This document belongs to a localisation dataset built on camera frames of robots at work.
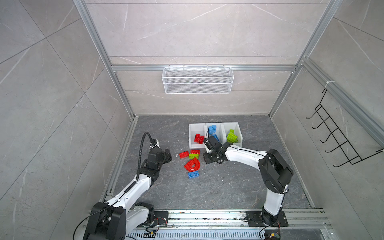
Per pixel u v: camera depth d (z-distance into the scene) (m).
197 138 1.04
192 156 0.95
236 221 0.73
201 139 1.04
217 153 0.68
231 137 1.02
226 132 1.04
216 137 1.02
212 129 1.04
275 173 0.49
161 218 0.73
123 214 0.42
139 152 1.01
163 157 0.70
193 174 0.89
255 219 0.73
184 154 0.96
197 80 1.01
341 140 0.67
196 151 0.97
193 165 0.92
